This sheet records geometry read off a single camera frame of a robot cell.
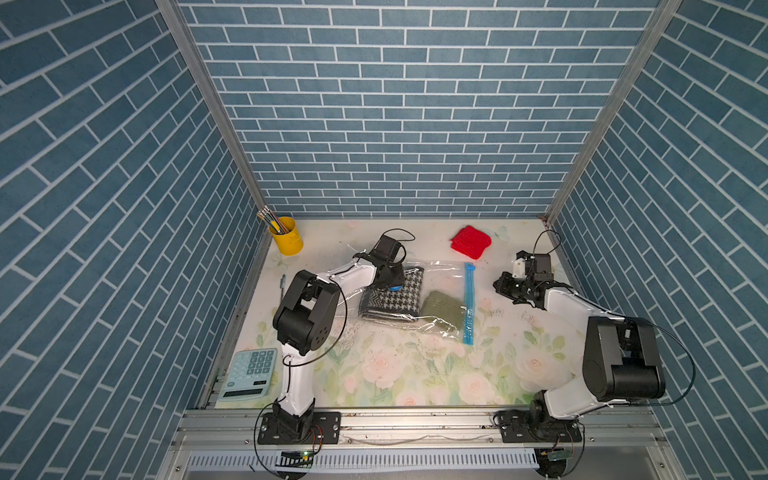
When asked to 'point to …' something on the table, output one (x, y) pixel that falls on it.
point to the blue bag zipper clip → (471, 267)
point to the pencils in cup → (272, 219)
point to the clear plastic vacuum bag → (444, 276)
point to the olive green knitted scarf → (445, 307)
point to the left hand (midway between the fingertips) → (406, 280)
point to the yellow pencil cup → (288, 244)
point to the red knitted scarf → (471, 242)
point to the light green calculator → (251, 375)
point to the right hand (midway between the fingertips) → (497, 283)
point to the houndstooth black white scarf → (403, 303)
